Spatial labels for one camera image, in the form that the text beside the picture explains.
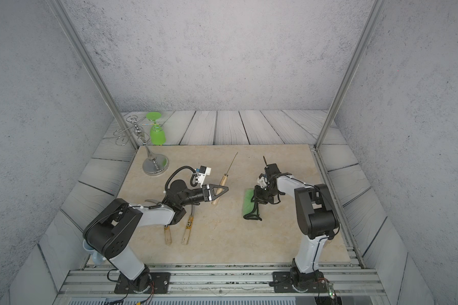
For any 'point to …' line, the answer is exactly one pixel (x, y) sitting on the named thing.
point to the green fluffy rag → (247, 205)
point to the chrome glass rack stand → (154, 164)
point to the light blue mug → (97, 258)
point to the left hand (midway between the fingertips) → (228, 193)
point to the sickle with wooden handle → (222, 183)
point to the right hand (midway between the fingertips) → (254, 199)
